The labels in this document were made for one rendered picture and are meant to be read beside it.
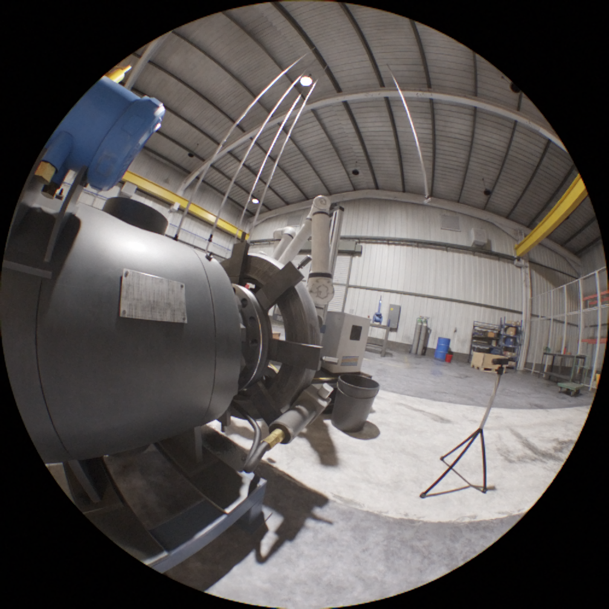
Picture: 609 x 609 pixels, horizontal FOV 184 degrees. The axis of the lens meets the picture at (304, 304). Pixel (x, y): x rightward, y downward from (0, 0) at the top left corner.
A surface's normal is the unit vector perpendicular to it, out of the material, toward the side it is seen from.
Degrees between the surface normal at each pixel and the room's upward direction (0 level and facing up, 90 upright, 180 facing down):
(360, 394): 93
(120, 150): 127
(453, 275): 90
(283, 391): 90
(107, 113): 101
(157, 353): 80
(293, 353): 90
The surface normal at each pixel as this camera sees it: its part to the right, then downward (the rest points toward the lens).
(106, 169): 0.34, 0.90
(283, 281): -0.37, -0.13
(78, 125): 0.65, 0.67
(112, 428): 0.83, 0.39
